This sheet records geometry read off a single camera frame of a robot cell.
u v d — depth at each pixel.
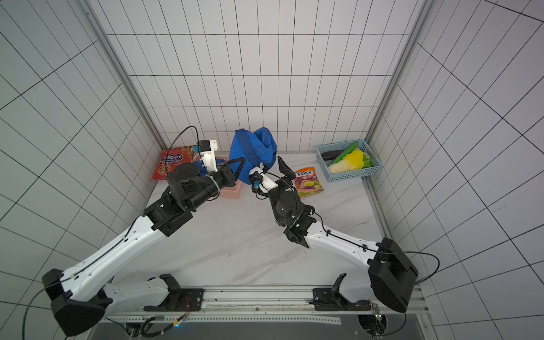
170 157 1.14
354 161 1.04
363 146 1.16
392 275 0.41
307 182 1.03
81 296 0.38
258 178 0.58
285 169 0.62
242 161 0.62
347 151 1.13
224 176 0.54
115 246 0.42
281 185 0.65
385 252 0.43
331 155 1.14
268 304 0.73
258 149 0.62
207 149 0.55
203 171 0.55
